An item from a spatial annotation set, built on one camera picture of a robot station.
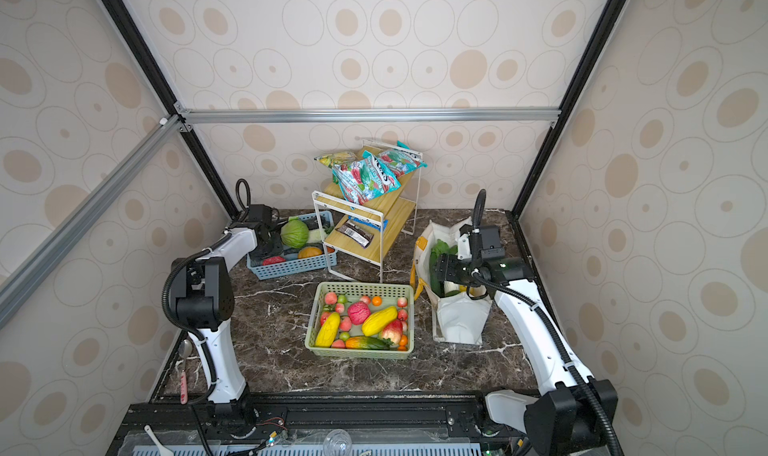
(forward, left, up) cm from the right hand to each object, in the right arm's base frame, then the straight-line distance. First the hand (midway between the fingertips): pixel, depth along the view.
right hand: (445, 267), depth 79 cm
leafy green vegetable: (+13, -1, -9) cm, 16 cm away
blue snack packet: (+6, +20, +12) cm, 24 cm away
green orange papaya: (-14, +22, -15) cm, 30 cm away
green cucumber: (+2, +1, -12) cm, 12 cm away
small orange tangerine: (0, +19, -18) cm, 26 cm away
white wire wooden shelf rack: (+9, +14, +12) cm, 21 cm away
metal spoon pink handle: (-14, +74, -18) cm, 77 cm away
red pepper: (+12, +53, -12) cm, 56 cm away
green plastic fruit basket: (-8, +23, -16) cm, 29 cm away
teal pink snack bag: (+25, +11, +16) cm, 32 cm away
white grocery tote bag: (-9, -3, -11) cm, 14 cm away
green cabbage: (+21, +47, -9) cm, 52 cm away
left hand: (+19, +53, -11) cm, 58 cm away
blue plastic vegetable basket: (+10, +54, -14) cm, 57 cm away
